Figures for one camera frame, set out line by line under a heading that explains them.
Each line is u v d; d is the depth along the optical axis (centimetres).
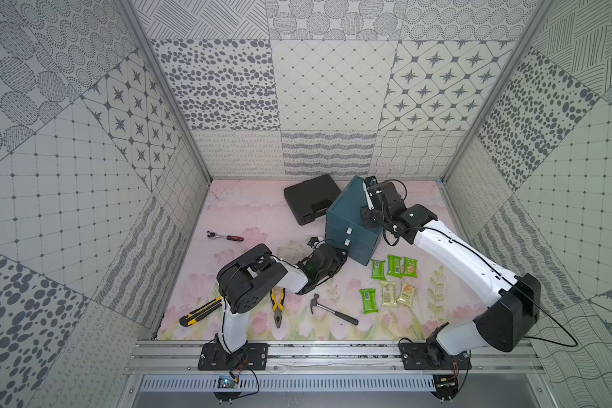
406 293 86
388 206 58
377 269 91
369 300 84
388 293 86
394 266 92
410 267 92
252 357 73
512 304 40
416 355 74
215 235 101
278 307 82
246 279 51
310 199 111
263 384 70
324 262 73
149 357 75
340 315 82
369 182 70
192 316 80
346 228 81
